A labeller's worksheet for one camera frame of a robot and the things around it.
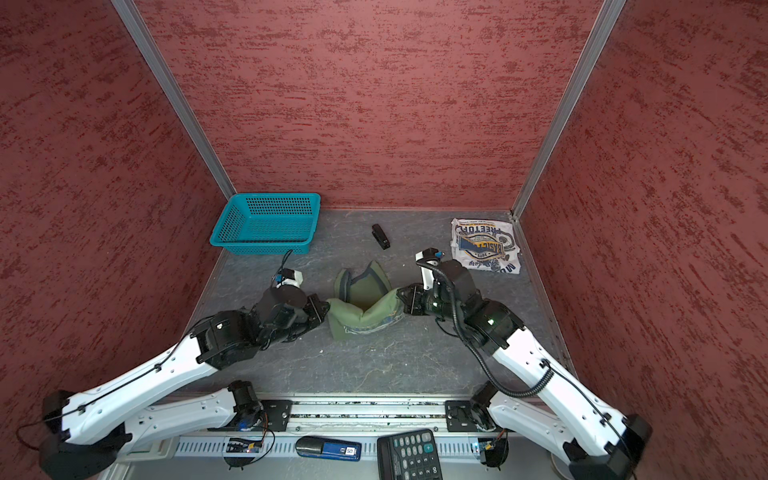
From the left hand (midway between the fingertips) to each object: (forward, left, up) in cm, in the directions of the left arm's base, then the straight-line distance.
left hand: (331, 313), depth 70 cm
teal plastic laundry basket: (+49, +36, -21) cm, 64 cm away
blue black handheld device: (-25, -1, -16) cm, 30 cm away
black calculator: (-27, -19, -18) cm, 37 cm away
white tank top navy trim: (+36, -49, -17) cm, 63 cm away
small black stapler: (+40, -10, -18) cm, 45 cm away
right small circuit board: (-25, -40, -22) cm, 52 cm away
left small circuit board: (-25, +23, -24) cm, 41 cm away
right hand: (+2, -15, +3) cm, 16 cm away
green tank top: (+3, -8, 0) cm, 9 cm away
